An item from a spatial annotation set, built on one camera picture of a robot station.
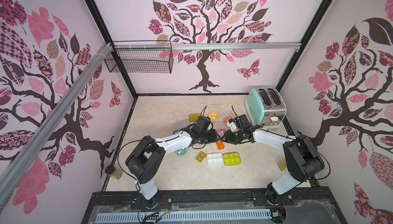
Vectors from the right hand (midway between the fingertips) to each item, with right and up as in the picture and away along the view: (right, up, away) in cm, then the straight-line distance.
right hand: (223, 138), depth 90 cm
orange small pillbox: (+4, +11, +13) cm, 17 cm away
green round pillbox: (-25, -8, -1) cm, 26 cm away
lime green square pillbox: (+5, -11, -3) cm, 12 cm away
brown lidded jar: (-56, -14, -16) cm, 60 cm away
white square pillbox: (-5, -11, -4) cm, 13 cm away
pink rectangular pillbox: (0, +3, +7) cm, 8 cm away
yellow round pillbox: (-4, +13, +17) cm, 22 cm away
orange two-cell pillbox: (-2, -4, +1) cm, 5 cm away
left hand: (-3, 0, -4) cm, 5 cm away
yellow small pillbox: (-14, -10, -3) cm, 17 cm away
